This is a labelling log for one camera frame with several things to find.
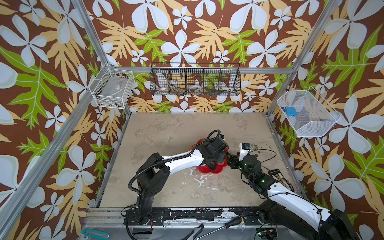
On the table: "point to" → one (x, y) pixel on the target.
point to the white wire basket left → (112, 87)
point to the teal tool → (96, 234)
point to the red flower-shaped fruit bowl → (220, 167)
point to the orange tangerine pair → (191, 148)
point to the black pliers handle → (196, 231)
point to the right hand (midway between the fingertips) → (230, 152)
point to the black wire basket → (195, 79)
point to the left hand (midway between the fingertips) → (221, 152)
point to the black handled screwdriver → (233, 222)
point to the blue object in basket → (291, 111)
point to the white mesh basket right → (310, 115)
